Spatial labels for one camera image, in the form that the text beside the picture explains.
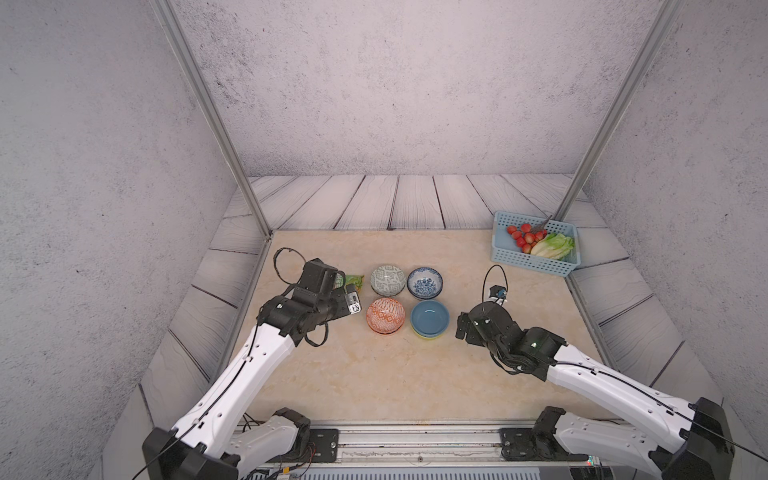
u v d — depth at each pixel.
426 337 0.89
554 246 1.07
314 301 0.55
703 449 0.38
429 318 0.91
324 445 0.73
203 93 0.83
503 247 1.14
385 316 0.94
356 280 1.03
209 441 0.38
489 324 0.57
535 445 0.64
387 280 1.02
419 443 0.74
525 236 1.13
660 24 0.71
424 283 1.02
